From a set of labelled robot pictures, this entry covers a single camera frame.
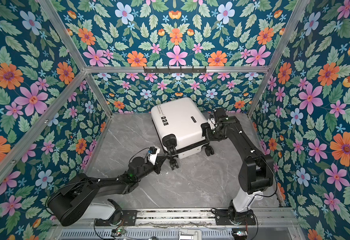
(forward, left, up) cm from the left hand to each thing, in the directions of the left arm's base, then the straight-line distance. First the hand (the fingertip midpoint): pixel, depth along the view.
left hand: (168, 155), depth 82 cm
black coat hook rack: (+47, -6, +23) cm, 53 cm away
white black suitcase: (+17, -6, +8) cm, 19 cm away
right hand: (+10, -25, +2) cm, 27 cm away
